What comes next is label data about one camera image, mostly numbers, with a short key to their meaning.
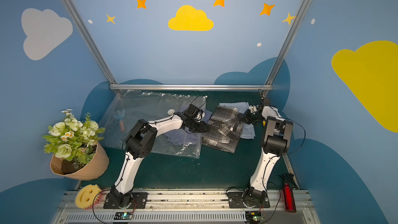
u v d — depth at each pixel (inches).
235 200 29.3
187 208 28.9
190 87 46.2
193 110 32.3
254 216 27.9
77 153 25.2
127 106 44.8
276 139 22.6
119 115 41.3
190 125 33.8
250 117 36.2
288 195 29.5
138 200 29.0
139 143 22.3
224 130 38.1
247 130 38.8
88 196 29.0
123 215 27.9
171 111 42.4
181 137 37.7
